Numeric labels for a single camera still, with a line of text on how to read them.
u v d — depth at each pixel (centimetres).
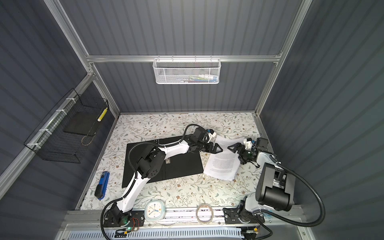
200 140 84
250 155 76
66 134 73
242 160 82
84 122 78
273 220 74
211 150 87
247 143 85
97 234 71
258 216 72
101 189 80
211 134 91
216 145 87
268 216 74
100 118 80
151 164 61
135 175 61
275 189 45
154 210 74
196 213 74
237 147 81
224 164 91
